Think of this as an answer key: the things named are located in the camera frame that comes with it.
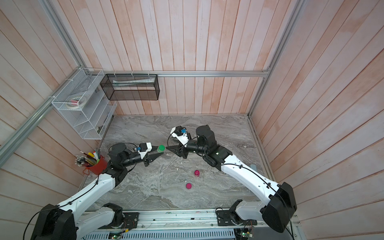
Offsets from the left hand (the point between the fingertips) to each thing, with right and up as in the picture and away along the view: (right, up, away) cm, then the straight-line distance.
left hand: (161, 150), depth 74 cm
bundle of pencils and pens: (-40, -6, +5) cm, 41 cm away
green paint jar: (+1, +2, -5) cm, 6 cm away
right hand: (+5, +5, -6) cm, 9 cm away
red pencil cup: (-38, -12, +9) cm, 41 cm away
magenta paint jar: (+19, -16, +14) cm, 28 cm away
